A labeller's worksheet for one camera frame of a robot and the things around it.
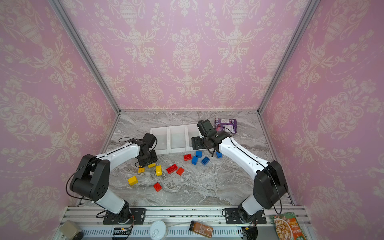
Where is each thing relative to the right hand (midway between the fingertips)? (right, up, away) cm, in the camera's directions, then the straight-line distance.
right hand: (198, 142), depth 84 cm
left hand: (-27, -13, +7) cm, 31 cm away
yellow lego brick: (-28, -14, +3) cm, 31 cm away
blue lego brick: (0, -9, +13) cm, 16 cm away
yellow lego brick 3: (-23, -17, +3) cm, 29 cm away
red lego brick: (-7, -10, +9) cm, 15 cm away
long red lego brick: (-16, -17, +5) cm, 24 cm away
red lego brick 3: (-23, -25, -2) cm, 34 cm away
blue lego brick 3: (+4, -12, +7) cm, 15 cm away
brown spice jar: (+1, -38, -17) cm, 41 cm away
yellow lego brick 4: (-37, -22, -1) cm, 43 cm away
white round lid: (-18, -37, -18) cm, 45 cm away
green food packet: (+42, -38, -14) cm, 58 cm away
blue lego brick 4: (+13, -10, +11) cm, 20 cm away
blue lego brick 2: (-2, -12, +8) cm, 15 cm away
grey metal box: (-60, -39, -15) cm, 73 cm away
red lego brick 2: (-11, -18, +5) cm, 22 cm away
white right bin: (-4, +5, +22) cm, 23 cm away
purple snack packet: (+21, +10, +25) cm, 34 cm away
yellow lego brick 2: (-34, -17, +3) cm, 38 cm away
